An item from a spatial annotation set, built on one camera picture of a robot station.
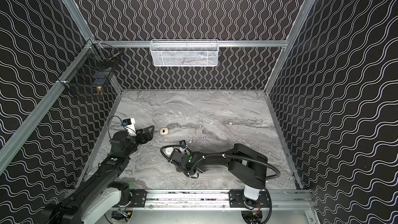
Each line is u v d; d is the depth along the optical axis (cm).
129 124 73
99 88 82
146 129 75
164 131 97
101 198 57
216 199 75
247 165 48
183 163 64
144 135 75
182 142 78
